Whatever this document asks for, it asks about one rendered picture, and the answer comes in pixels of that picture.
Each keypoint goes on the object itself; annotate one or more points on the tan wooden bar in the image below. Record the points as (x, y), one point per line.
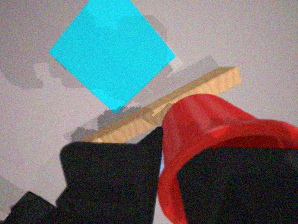
(215, 82)

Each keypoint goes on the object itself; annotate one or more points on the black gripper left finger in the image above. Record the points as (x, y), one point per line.
(138, 164)

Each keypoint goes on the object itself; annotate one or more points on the red translucent cup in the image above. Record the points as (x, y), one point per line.
(200, 121)

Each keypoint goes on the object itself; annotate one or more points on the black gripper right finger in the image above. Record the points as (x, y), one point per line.
(202, 180)

